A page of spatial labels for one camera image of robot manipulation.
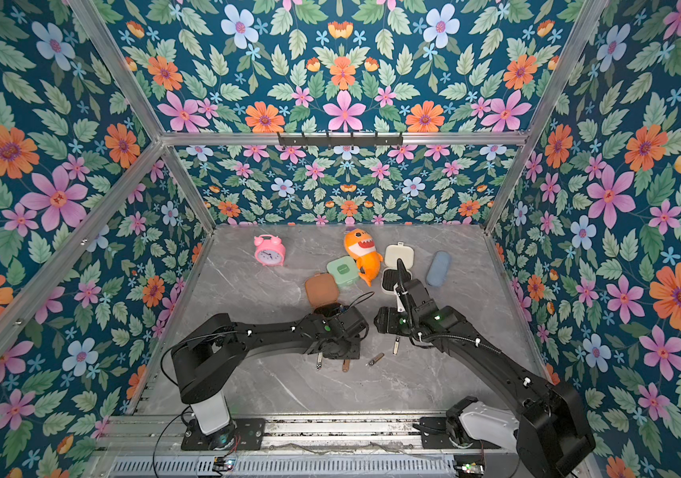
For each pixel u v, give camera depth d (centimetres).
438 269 105
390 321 71
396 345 88
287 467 77
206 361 46
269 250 103
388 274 104
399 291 63
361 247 104
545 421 39
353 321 69
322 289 102
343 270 104
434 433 73
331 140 92
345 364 86
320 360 86
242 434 73
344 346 75
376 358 86
